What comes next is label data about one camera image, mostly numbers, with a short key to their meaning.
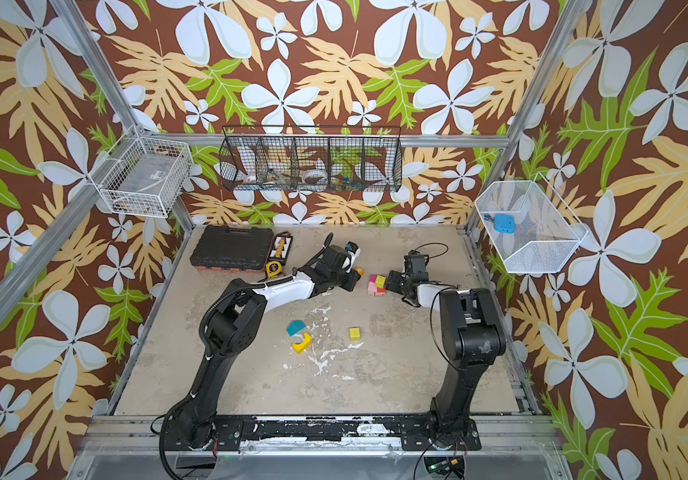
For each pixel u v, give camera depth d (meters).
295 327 0.91
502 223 0.86
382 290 0.98
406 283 0.88
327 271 0.80
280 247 1.12
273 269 1.04
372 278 1.04
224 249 1.08
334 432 0.75
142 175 0.86
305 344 0.88
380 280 0.96
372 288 0.99
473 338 0.51
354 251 0.91
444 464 0.73
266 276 1.05
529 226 0.82
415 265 0.80
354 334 0.88
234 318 0.59
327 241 0.86
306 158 0.97
